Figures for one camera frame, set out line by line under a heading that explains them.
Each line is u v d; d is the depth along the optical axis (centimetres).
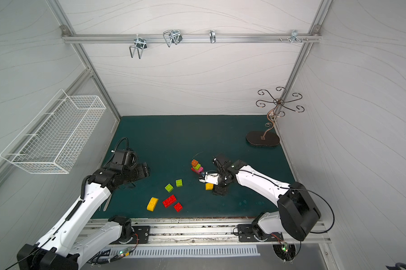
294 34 77
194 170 90
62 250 39
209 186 88
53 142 68
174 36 77
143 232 74
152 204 81
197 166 90
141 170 70
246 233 70
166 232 75
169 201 82
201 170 90
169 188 86
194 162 90
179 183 88
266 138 108
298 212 42
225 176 60
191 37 78
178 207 80
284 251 72
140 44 78
